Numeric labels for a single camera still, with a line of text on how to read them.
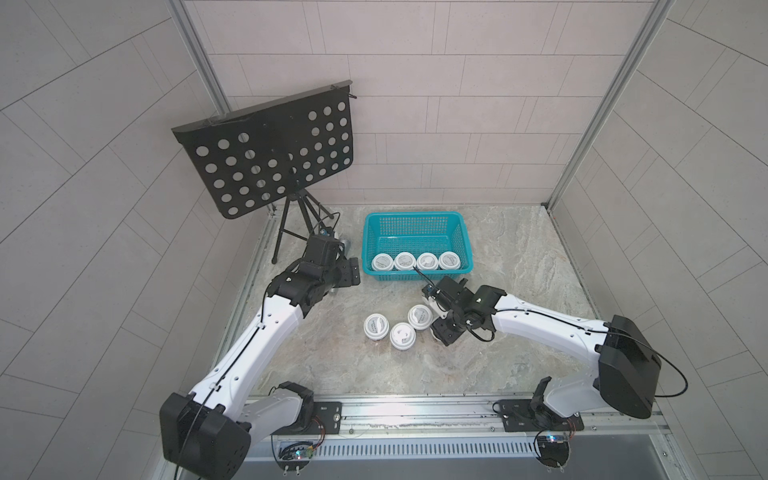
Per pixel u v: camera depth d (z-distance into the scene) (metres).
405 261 0.92
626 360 0.41
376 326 0.80
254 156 0.66
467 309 0.59
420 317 0.81
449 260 0.94
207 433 0.36
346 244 1.04
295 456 0.64
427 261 0.93
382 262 0.92
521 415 0.71
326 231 0.67
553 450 0.68
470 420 0.71
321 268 0.56
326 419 0.71
